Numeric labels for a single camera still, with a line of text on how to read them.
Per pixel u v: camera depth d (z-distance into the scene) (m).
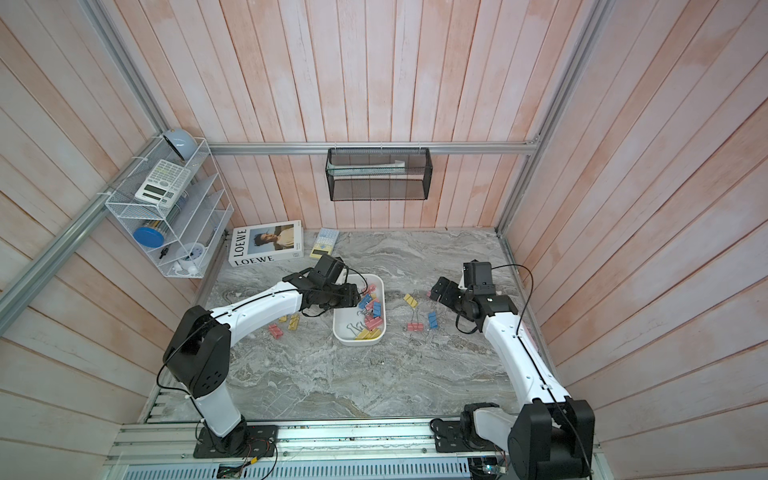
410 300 0.98
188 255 0.90
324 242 1.15
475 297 0.60
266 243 1.11
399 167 0.89
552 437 0.39
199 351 0.46
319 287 0.66
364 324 0.93
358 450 0.73
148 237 0.76
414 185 1.04
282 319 0.60
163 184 0.76
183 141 0.82
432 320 0.95
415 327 0.92
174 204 0.75
